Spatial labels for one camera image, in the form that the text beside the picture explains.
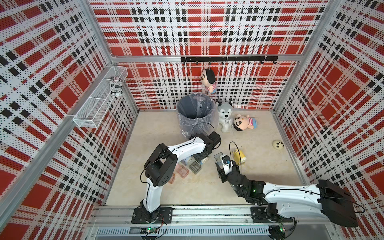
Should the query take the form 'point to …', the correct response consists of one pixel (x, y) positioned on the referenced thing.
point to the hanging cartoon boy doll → (208, 79)
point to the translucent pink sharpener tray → (172, 178)
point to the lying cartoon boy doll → (241, 123)
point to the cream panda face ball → (278, 144)
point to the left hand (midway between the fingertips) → (205, 154)
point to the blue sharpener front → (186, 161)
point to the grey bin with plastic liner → (198, 115)
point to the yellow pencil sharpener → (237, 158)
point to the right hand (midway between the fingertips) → (223, 161)
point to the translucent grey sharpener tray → (195, 167)
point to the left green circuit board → (148, 231)
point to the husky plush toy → (225, 111)
